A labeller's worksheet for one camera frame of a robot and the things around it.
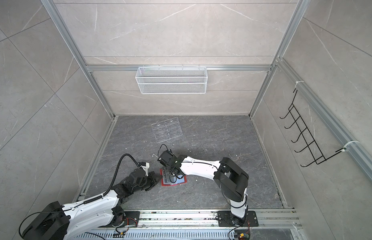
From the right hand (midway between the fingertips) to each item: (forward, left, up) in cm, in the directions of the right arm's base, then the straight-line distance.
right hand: (170, 170), depth 87 cm
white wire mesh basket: (+53, -2, +27) cm, 60 cm away
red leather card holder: (-5, -2, -3) cm, 6 cm away
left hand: (-3, +3, +3) cm, 5 cm away
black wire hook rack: (-3, -65, +29) cm, 71 cm away
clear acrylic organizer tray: (+30, +4, +2) cm, 30 cm away
